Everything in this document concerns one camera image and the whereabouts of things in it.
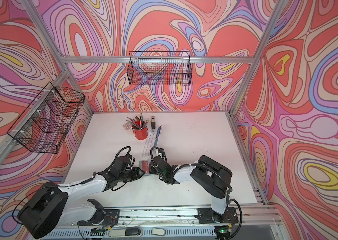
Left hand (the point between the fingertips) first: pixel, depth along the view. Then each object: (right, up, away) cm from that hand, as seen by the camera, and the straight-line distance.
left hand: (146, 173), depth 86 cm
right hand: (+3, +1, +4) cm, 5 cm away
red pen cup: (-5, +25, +10) cm, 27 cm away
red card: (-1, +3, +3) cm, 4 cm away
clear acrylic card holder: (+2, +17, +10) cm, 20 cm away
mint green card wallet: (-4, +4, +5) cm, 7 cm away
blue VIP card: (+6, +21, +8) cm, 23 cm away
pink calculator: (-17, +27, +22) cm, 38 cm away
